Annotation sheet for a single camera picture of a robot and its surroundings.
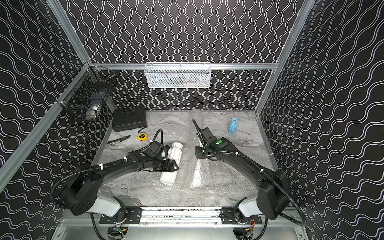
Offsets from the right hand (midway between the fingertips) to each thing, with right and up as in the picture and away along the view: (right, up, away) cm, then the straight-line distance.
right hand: (199, 151), depth 83 cm
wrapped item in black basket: (-59, +23, -1) cm, 63 cm away
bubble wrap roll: (-1, +22, +27) cm, 35 cm away
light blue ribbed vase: (+23, +14, +18) cm, 32 cm away
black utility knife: (-56, +4, +18) cm, 59 cm away
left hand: (-15, -9, +1) cm, 17 cm away
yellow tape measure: (-38, +7, +20) cm, 44 cm away
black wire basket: (-70, +33, +9) cm, 78 cm away
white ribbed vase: (-17, -13, -5) cm, 22 cm away
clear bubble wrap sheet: (-4, -11, -1) cm, 12 cm away
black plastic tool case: (-50, +19, +26) cm, 60 cm away
